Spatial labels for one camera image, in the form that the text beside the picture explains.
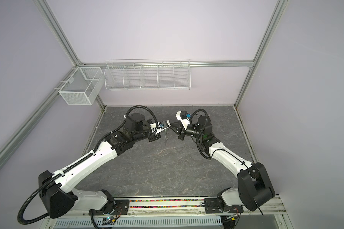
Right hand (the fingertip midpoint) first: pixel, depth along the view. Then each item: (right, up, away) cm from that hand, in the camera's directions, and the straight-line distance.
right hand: (168, 123), depth 73 cm
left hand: (-2, -1, 0) cm, 2 cm away
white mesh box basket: (-61, +25, +26) cm, 71 cm away
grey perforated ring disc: (0, -6, -7) cm, 9 cm away
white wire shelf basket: (-16, +34, +26) cm, 45 cm away
